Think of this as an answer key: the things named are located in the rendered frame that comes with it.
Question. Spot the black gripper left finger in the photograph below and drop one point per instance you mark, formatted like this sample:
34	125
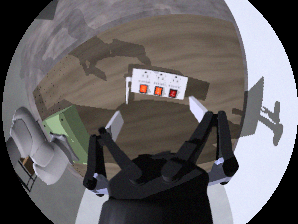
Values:
94	179

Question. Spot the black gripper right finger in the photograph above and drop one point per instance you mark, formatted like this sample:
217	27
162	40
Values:
226	164

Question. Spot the white power strip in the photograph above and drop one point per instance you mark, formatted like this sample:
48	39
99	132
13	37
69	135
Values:
157	83

